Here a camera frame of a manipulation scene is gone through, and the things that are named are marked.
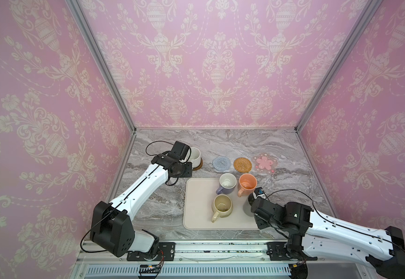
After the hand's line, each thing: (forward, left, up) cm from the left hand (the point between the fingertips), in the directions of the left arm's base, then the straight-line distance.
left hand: (189, 171), depth 83 cm
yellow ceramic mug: (-11, -17, -14) cm, 24 cm away
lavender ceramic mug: (+1, -20, -12) cm, 23 cm away
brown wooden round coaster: (+12, -4, -14) cm, 19 cm away
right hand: (-18, -31, -5) cm, 36 cm away
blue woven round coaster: (+15, -17, -14) cm, 26 cm away
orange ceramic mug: (+1, -31, -11) cm, 33 cm away
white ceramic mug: (+14, -2, -7) cm, 16 cm away
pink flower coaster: (+16, -44, -14) cm, 48 cm away
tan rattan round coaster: (+14, -30, -14) cm, 36 cm away
